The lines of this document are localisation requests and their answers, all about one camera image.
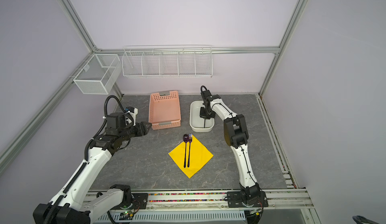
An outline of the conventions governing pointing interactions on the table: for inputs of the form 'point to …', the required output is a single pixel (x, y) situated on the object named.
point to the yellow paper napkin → (199, 155)
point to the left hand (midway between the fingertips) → (147, 126)
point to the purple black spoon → (185, 138)
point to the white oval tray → (197, 123)
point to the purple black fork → (190, 138)
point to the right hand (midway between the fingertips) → (205, 117)
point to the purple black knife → (204, 122)
